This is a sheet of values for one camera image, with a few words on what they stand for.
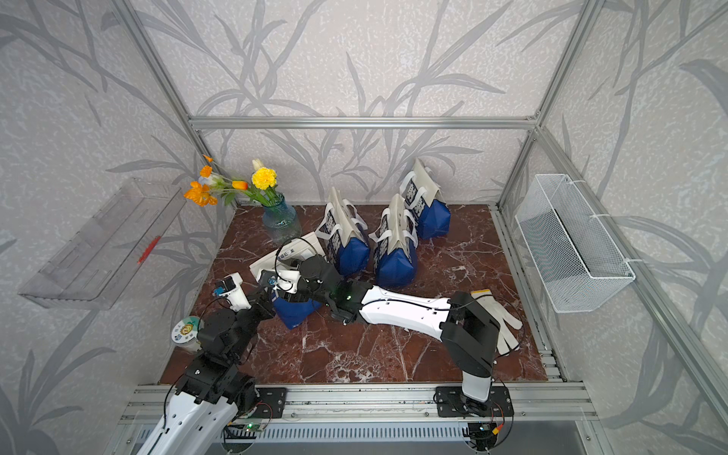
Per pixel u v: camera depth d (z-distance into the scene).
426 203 0.96
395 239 0.78
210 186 0.90
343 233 0.83
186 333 0.78
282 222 0.99
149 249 0.68
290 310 0.81
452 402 0.74
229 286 0.63
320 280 0.54
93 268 0.64
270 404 0.73
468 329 0.47
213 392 0.54
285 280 0.60
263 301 0.66
